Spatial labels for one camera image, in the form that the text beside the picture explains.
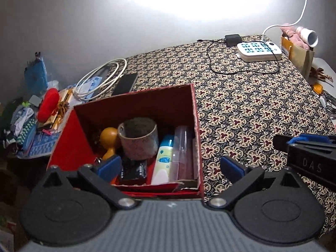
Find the red oval case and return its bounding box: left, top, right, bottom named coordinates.
left=37, top=87, right=60, bottom=122

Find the pile of patterned cloths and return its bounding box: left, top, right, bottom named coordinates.
left=4, top=105, right=37, bottom=153

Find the beige paper gift bag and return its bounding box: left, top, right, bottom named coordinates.
left=280, top=35, right=315, bottom=79

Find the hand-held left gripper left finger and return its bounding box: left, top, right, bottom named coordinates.
left=42, top=155, right=137, bottom=211

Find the blue white flat packet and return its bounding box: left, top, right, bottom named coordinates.
left=76, top=77, right=103, bottom=96

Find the black smartphone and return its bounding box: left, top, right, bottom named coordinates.
left=112, top=73, right=139, bottom=96

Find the black cable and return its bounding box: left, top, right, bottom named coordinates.
left=197, top=39, right=280, bottom=76

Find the brown gourd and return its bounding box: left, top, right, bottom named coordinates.
left=101, top=127, right=122, bottom=160

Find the gold ribbon gift box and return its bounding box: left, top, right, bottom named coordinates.
left=39, top=89, right=75, bottom=130

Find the white power strip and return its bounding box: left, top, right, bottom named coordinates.
left=236, top=41, right=282, bottom=63

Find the blue packet in plastic bag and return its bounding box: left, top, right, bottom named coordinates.
left=24, top=55, right=49, bottom=90

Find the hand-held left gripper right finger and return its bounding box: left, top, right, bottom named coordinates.
left=207, top=156, right=301, bottom=212

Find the floral patterned tablecloth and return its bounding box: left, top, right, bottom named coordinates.
left=100, top=35, right=336, bottom=226

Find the clear plastic case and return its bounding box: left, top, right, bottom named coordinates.
left=169, top=125, right=196, bottom=183

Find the blue patterned sheet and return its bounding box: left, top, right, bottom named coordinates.
left=26, top=130, right=61, bottom=159

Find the brown dried flower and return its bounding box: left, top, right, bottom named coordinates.
left=310, top=67, right=336, bottom=83

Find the pink plush toy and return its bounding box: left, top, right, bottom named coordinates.
left=280, top=26, right=311, bottom=50

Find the black packet with green window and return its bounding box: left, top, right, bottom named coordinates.
left=119, top=157, right=148, bottom=185

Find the coiled white cable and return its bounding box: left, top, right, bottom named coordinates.
left=73, top=58, right=128, bottom=101

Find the black power adapter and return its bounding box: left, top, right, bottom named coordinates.
left=225, top=34, right=242, bottom=47

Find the red cardboard box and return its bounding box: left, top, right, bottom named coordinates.
left=47, top=83, right=205, bottom=198

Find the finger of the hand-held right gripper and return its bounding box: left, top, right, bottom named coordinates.
left=273, top=133, right=336, bottom=151

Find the glass ashtray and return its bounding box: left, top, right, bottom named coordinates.
left=319, top=89, right=336, bottom=116

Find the clear packing tape roll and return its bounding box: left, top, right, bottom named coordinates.
left=117, top=118, right=159, bottom=161

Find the white bottle with blue cap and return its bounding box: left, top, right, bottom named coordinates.
left=151, top=134, right=176, bottom=185

